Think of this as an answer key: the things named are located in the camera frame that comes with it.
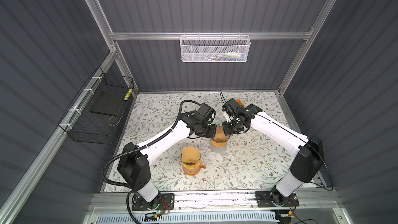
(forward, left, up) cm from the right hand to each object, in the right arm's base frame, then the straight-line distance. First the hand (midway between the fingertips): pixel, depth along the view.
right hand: (227, 132), depth 82 cm
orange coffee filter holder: (+33, -15, -15) cm, 40 cm away
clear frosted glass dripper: (-6, +4, -9) cm, 12 cm away
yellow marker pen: (+15, +53, +15) cm, 57 cm away
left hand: (-2, +7, +2) cm, 7 cm away
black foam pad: (+8, +58, +16) cm, 61 cm away
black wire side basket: (0, +64, +16) cm, 66 cm away
